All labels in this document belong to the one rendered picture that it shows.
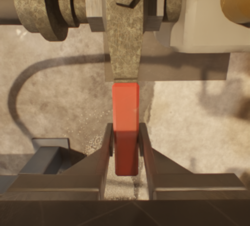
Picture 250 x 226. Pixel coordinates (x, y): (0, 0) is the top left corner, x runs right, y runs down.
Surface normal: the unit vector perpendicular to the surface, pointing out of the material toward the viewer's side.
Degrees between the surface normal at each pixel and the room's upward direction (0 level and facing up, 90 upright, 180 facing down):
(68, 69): 0
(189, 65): 0
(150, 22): 60
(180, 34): 90
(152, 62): 0
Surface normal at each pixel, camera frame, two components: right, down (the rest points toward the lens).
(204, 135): 0.00, 0.29
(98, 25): 0.01, 0.97
